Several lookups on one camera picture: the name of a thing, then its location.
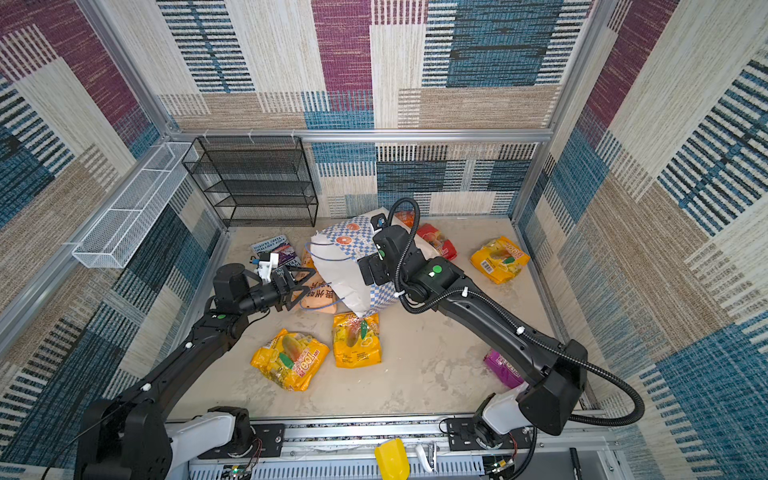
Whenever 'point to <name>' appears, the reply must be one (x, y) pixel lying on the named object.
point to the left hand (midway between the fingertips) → (312, 276)
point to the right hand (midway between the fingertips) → (383, 260)
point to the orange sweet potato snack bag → (321, 296)
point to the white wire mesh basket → (111, 241)
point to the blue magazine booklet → (281, 246)
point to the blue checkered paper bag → (337, 247)
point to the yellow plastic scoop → (392, 459)
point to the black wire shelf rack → (255, 181)
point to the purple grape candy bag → (504, 372)
